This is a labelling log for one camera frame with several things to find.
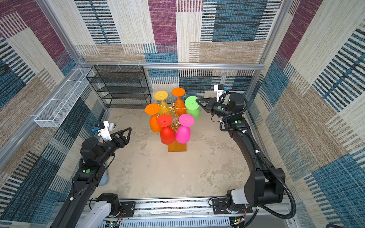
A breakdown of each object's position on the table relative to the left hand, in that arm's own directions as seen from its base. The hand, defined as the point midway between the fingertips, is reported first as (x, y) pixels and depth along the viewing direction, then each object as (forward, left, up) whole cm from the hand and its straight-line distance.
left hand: (128, 129), depth 72 cm
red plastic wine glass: (-1, -19, -3) cm, 20 cm away
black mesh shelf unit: (+47, +19, -9) cm, 52 cm away
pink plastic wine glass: (0, -28, -4) cm, 28 cm away
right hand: (+9, -35, +9) cm, 37 cm away
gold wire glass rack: (+5, -22, -26) cm, 34 cm away
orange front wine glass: (+8, -12, +6) cm, 16 cm away
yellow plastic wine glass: (+14, -18, 0) cm, 22 cm away
